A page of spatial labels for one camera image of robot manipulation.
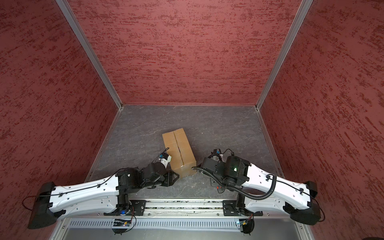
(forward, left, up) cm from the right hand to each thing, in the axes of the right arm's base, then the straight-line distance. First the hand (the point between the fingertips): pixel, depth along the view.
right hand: (218, 181), depth 66 cm
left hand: (+3, +21, -6) cm, 22 cm away
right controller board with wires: (-15, -14, -19) cm, 28 cm away
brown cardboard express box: (+10, +16, -1) cm, 19 cm away
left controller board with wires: (-14, +47, -20) cm, 53 cm away
